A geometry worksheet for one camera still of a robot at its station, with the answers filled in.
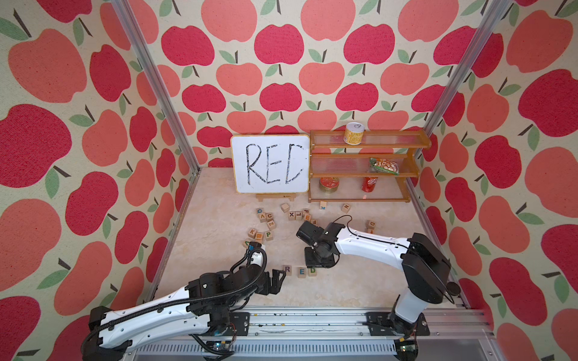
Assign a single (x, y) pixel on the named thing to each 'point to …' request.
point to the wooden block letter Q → (260, 210)
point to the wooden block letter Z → (271, 225)
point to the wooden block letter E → (302, 272)
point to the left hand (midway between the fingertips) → (276, 281)
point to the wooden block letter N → (345, 207)
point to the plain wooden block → (284, 207)
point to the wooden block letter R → (288, 269)
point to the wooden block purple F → (305, 211)
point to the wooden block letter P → (269, 236)
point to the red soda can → (368, 183)
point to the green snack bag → (385, 165)
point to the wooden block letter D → (312, 272)
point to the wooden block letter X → (291, 215)
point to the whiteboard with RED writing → (268, 164)
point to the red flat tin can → (329, 184)
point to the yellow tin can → (354, 132)
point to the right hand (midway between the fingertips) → (310, 268)
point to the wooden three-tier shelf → (364, 165)
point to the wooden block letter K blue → (323, 204)
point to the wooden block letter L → (299, 215)
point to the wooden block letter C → (269, 216)
